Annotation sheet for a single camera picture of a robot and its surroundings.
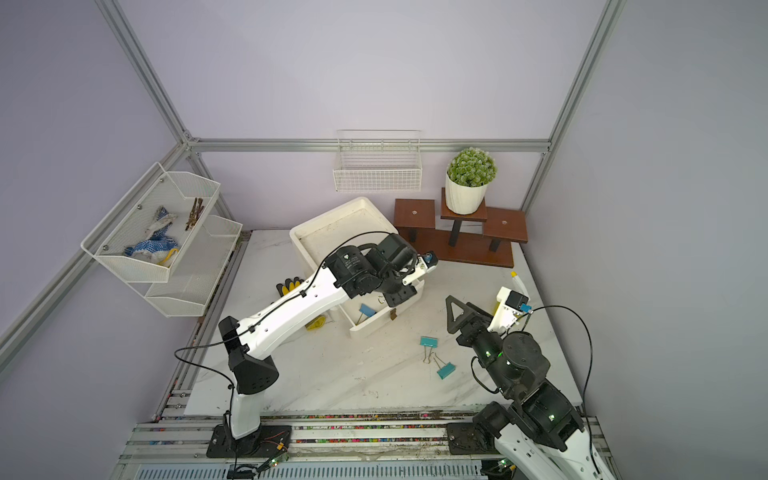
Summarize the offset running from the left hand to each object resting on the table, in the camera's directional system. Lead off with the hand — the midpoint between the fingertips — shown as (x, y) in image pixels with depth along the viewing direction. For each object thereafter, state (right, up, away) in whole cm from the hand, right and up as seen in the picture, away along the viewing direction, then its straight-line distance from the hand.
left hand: (399, 285), depth 74 cm
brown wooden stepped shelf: (+32, +14, +33) cm, 48 cm away
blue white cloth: (-59, +9, -3) cm, 60 cm away
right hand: (+12, -4, -9) cm, 16 cm away
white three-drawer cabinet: (-14, +17, +17) cm, 28 cm away
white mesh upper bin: (-63, +13, -1) cm, 64 cm away
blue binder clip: (-9, -9, +13) cm, 19 cm away
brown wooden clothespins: (-57, +19, +7) cm, 60 cm away
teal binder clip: (+15, -26, +12) cm, 32 cm away
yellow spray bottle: (+34, -1, +10) cm, 36 cm away
